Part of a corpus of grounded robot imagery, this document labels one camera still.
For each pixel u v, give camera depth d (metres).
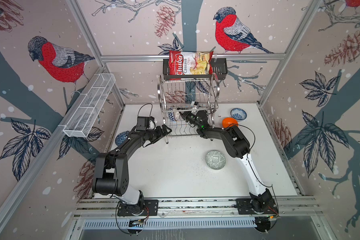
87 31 0.80
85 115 0.74
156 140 0.82
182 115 0.92
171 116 0.98
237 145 0.65
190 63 0.88
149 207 0.73
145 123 0.73
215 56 0.92
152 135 0.78
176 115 0.97
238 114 1.11
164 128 0.83
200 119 0.83
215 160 0.90
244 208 0.73
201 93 1.18
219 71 0.95
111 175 0.44
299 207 0.75
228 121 1.04
